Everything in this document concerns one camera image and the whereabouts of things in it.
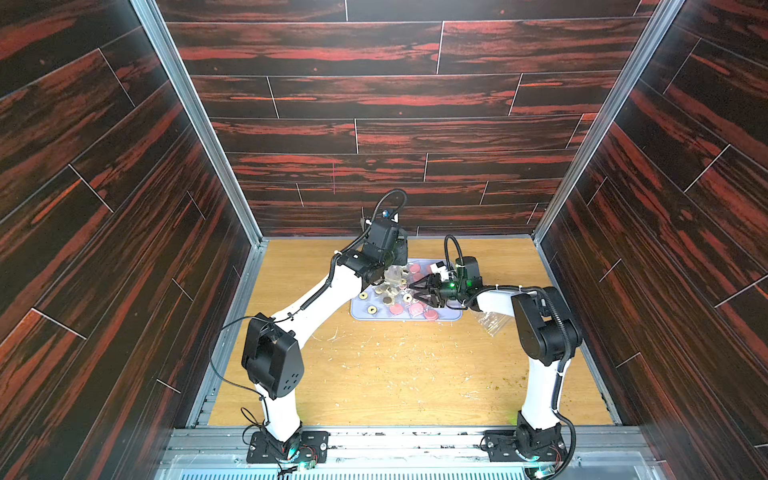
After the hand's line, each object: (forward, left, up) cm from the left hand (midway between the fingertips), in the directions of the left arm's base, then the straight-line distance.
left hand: (403, 244), depth 84 cm
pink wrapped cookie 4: (-8, -5, -23) cm, 25 cm away
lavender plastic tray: (-3, +3, -23) cm, 24 cm away
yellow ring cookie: (-7, +9, -25) cm, 27 cm away
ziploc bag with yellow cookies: (+1, +2, -18) cm, 19 cm away
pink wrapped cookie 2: (+11, -6, -24) cm, 27 cm away
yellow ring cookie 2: (-2, +13, -24) cm, 27 cm away
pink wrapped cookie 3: (-9, -10, -24) cm, 27 cm away
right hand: (-2, -4, -18) cm, 19 cm away
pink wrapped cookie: (-6, +1, -25) cm, 26 cm away
